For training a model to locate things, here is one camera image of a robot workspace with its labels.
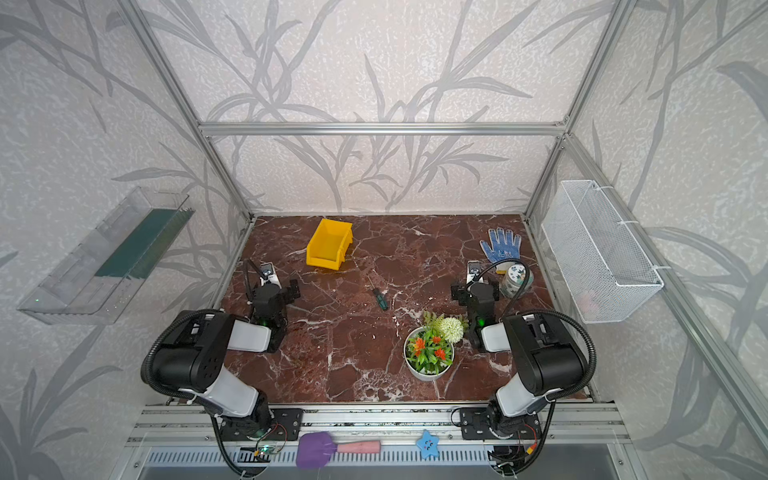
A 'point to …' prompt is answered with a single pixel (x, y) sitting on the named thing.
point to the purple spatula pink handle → (317, 450)
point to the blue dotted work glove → (503, 248)
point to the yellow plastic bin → (329, 244)
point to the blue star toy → (428, 445)
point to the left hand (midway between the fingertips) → (278, 268)
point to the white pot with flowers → (428, 349)
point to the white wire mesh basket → (609, 278)
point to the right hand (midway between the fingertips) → (476, 268)
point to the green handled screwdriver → (381, 299)
